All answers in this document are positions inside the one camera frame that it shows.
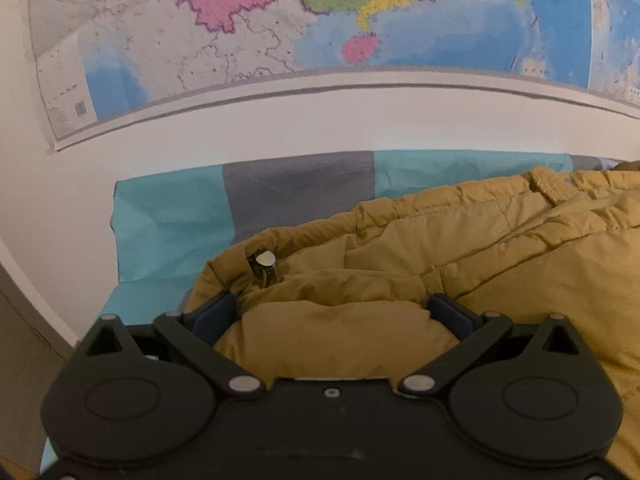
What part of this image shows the tan puffer down jacket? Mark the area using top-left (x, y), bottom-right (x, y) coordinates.
top-left (188, 168), bottom-right (639, 478)

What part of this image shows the teal grey patterned bedsheet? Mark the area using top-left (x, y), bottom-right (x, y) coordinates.
top-left (39, 148), bottom-right (622, 470)

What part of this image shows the colourful wall map poster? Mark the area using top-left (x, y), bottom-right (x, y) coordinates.
top-left (27, 0), bottom-right (639, 148)

